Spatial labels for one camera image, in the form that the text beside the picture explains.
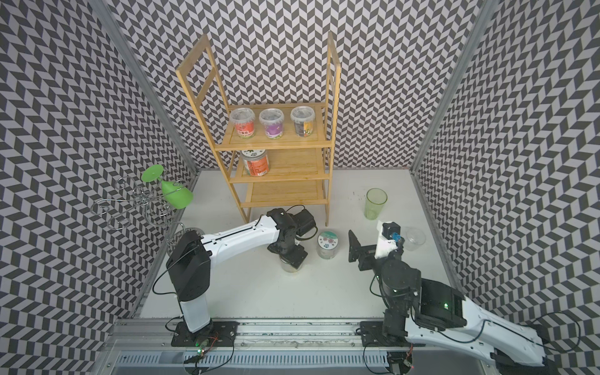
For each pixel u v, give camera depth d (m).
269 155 0.73
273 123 0.62
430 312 0.43
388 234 0.48
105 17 0.72
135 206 0.86
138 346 0.71
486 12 0.67
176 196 0.84
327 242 0.85
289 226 0.61
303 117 0.63
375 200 0.91
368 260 0.52
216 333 0.72
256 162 0.70
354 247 0.60
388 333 0.64
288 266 0.74
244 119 0.63
